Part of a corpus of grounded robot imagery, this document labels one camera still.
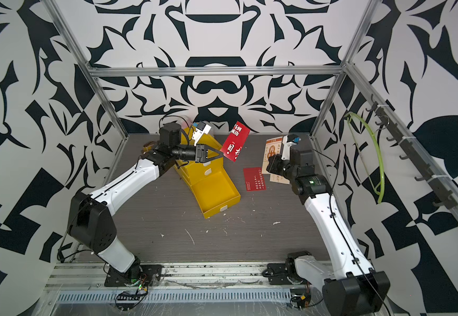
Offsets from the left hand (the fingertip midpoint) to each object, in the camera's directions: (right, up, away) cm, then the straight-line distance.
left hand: (221, 151), depth 73 cm
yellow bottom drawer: (-4, -19, +22) cm, 29 cm away
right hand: (+18, -1, +3) cm, 18 cm away
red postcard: (+15, -14, +27) cm, 34 cm away
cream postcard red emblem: (+19, +1, +3) cm, 20 cm away
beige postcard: (+27, -13, +29) cm, 42 cm away
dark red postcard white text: (+5, +4, +2) cm, 6 cm away
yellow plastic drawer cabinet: (-13, -7, +6) cm, 16 cm away
